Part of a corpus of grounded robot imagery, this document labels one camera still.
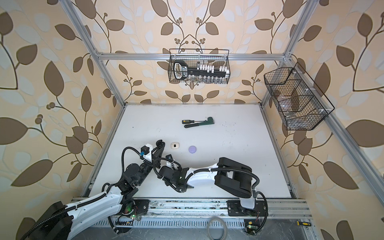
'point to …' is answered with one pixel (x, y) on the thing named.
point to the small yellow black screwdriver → (304, 223)
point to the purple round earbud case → (192, 149)
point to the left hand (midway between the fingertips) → (161, 147)
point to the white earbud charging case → (175, 145)
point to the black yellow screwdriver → (188, 121)
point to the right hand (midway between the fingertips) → (168, 175)
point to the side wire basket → (300, 103)
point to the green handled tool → (209, 121)
